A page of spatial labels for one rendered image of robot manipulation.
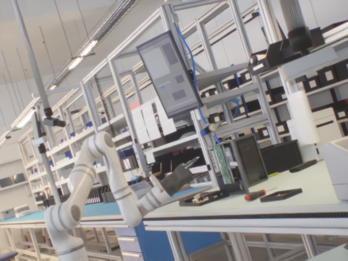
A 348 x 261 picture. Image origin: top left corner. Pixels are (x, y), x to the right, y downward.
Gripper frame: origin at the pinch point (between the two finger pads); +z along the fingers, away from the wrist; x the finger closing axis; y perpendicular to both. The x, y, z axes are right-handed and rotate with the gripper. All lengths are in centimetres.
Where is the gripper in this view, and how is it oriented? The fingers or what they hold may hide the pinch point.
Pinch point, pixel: (197, 157)
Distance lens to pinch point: 223.2
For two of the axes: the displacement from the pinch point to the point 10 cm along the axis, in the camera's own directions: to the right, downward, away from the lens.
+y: 4.7, 5.0, 7.3
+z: 7.7, -6.4, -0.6
